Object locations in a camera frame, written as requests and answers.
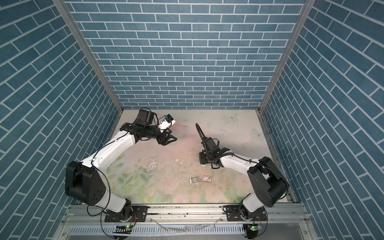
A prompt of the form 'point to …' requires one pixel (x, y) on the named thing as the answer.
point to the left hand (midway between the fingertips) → (173, 134)
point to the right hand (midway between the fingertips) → (200, 156)
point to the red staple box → (207, 179)
